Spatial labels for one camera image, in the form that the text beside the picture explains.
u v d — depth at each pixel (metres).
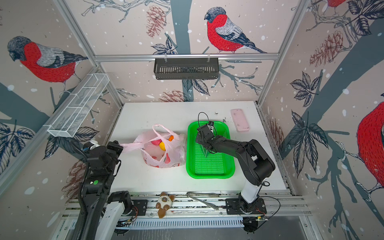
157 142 0.92
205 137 0.73
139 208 0.73
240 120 1.08
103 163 0.54
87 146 0.62
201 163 0.89
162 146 0.92
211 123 0.85
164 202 0.73
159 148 0.93
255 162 0.47
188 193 0.79
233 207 0.73
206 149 0.68
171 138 0.75
